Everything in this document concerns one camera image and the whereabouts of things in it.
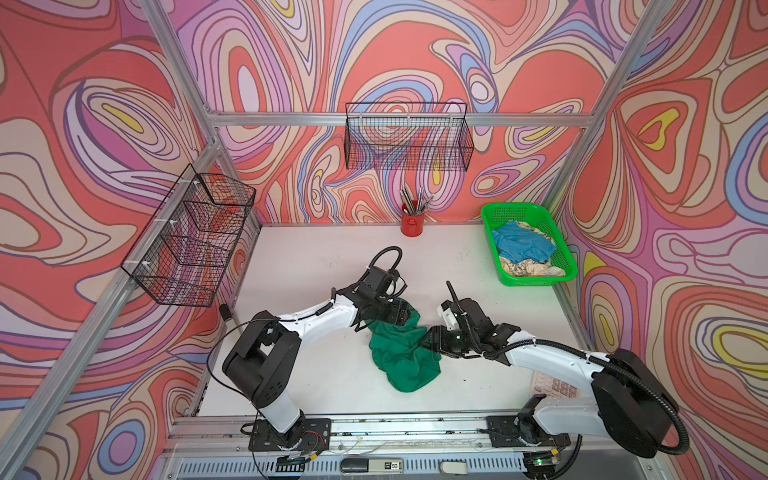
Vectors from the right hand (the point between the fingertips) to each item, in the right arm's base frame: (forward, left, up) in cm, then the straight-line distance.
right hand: (429, 351), depth 83 cm
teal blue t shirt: (+39, -36, 0) cm, 53 cm away
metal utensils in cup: (+55, 0, +6) cm, 55 cm away
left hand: (+11, +6, +3) cm, 13 cm away
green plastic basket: (+52, -48, +2) cm, 70 cm away
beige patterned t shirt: (+28, -39, 0) cm, 48 cm away
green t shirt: (0, +8, +1) cm, 8 cm away
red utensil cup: (+48, +1, +2) cm, 48 cm away
